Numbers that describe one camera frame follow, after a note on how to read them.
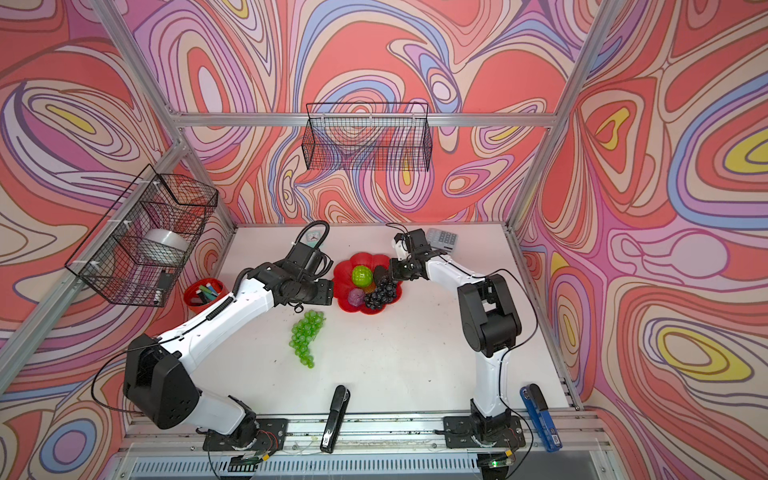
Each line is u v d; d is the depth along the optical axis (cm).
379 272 101
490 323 53
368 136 96
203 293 87
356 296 93
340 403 75
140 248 70
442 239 114
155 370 40
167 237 74
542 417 73
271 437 72
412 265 74
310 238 114
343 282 99
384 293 92
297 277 61
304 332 87
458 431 73
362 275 98
